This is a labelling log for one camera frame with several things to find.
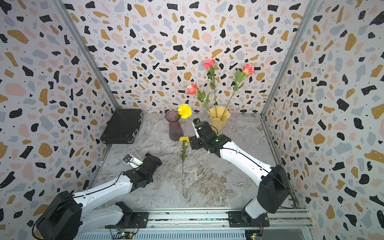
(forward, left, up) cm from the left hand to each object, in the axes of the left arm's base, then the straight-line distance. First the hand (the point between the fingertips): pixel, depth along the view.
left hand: (150, 159), depth 86 cm
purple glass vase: (+26, -11, -7) cm, 30 cm away
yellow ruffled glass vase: (+28, -42, +7) cm, 51 cm away
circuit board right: (-36, -54, -9) cm, 65 cm away
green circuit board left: (-35, +6, -9) cm, 36 cm away
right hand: (+6, -26, +11) cm, 29 cm away
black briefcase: (+30, +28, -6) cm, 41 cm away
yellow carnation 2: (+16, -19, -6) cm, 25 cm away
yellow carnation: (+15, -21, +24) cm, 35 cm away
